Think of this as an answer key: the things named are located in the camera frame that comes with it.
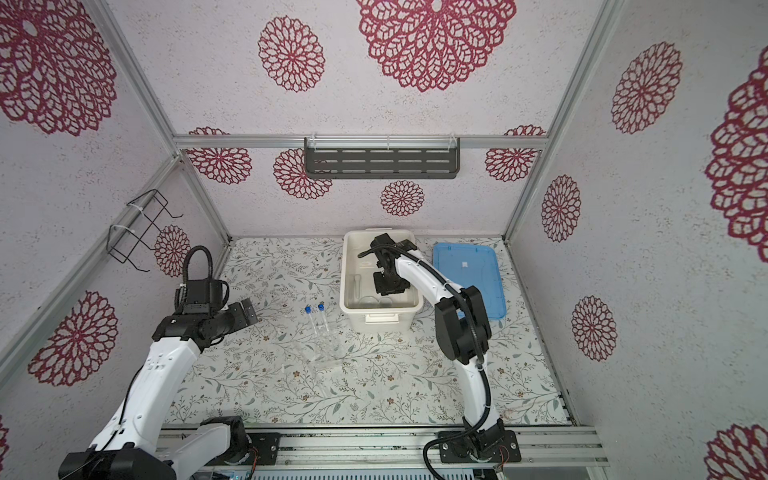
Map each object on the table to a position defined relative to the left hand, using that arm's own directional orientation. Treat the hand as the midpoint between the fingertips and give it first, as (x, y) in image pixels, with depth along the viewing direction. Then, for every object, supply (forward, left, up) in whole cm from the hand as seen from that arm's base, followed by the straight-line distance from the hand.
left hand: (237, 323), depth 81 cm
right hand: (+16, -41, -5) cm, 44 cm away
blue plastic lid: (+31, -71, -14) cm, 79 cm away
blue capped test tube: (+3, -19, +1) cm, 19 cm away
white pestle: (+25, -31, -13) cm, 41 cm away
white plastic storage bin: (+12, -34, -14) cm, 39 cm away
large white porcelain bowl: (+14, -35, -13) cm, 40 cm away
